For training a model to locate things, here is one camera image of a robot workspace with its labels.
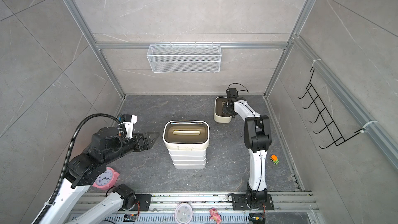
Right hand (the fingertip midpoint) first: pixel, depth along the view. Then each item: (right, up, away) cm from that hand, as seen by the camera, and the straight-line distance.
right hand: (229, 109), depth 104 cm
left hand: (-39, -10, -40) cm, 57 cm away
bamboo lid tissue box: (-19, -31, -22) cm, 43 cm away
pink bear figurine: (-13, -47, -37) cm, 61 cm away
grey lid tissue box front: (-26, -24, -30) cm, 46 cm away
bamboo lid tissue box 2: (-31, -27, -25) cm, 49 cm away
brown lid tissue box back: (-8, -5, -7) cm, 11 cm away
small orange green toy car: (+21, -27, -20) cm, 40 cm away
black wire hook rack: (+36, 0, -40) cm, 54 cm away
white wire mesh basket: (-30, +34, -4) cm, 46 cm away
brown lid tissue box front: (-26, -11, -39) cm, 48 cm away
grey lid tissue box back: (-26, -19, -36) cm, 48 cm away
